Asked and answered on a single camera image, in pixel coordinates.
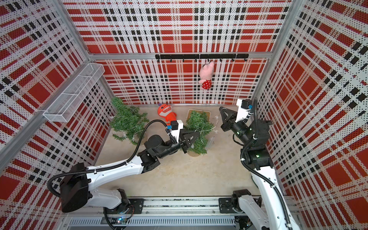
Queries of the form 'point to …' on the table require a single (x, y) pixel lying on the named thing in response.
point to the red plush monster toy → (165, 110)
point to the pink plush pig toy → (205, 74)
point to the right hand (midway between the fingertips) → (221, 109)
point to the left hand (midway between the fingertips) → (200, 132)
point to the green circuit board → (121, 220)
